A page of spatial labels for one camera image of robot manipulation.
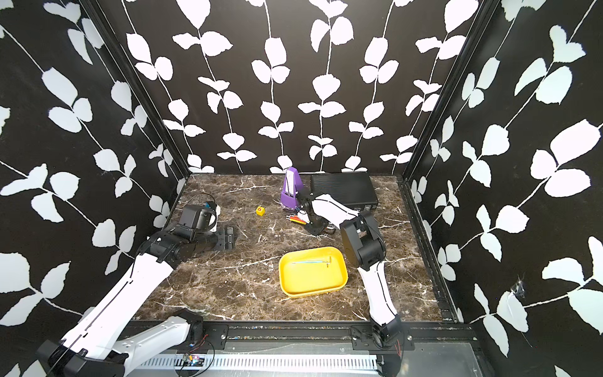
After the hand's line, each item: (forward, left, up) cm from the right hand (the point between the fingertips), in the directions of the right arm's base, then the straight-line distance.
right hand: (318, 225), depth 99 cm
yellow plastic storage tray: (-19, +3, -3) cm, 20 cm away
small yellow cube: (+7, +26, +1) cm, 27 cm away
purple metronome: (+14, +12, +10) cm, 21 cm away
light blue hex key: (-16, +4, -2) cm, 17 cm away
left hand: (-15, +31, +18) cm, 39 cm away
